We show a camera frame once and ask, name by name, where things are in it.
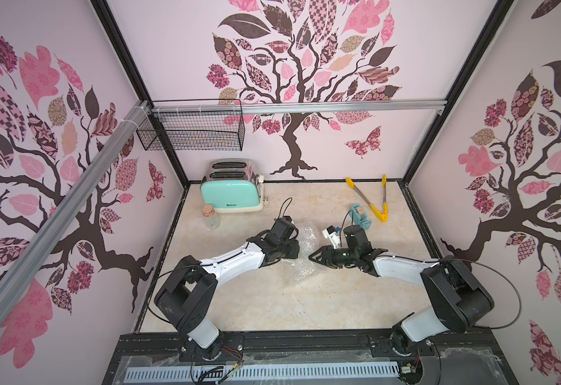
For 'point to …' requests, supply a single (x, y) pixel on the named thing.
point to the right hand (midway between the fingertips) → (311, 258)
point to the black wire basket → (192, 132)
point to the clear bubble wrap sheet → (300, 269)
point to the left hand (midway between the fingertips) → (295, 252)
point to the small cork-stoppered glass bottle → (211, 219)
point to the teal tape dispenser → (359, 217)
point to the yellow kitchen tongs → (383, 216)
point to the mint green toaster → (232, 185)
